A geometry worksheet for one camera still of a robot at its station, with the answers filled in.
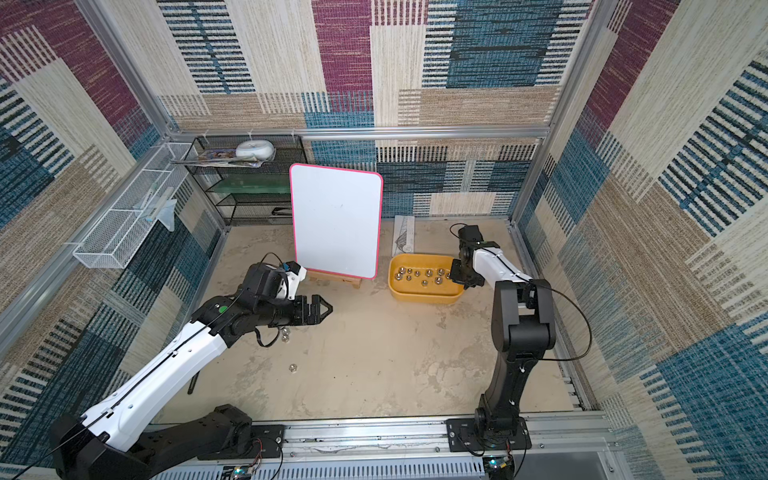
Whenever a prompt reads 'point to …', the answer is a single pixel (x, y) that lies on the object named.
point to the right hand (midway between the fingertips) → (463, 275)
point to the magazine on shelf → (220, 157)
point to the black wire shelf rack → (249, 175)
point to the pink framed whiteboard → (337, 219)
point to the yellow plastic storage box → (423, 279)
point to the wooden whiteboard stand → (356, 282)
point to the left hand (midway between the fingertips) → (319, 308)
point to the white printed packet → (403, 239)
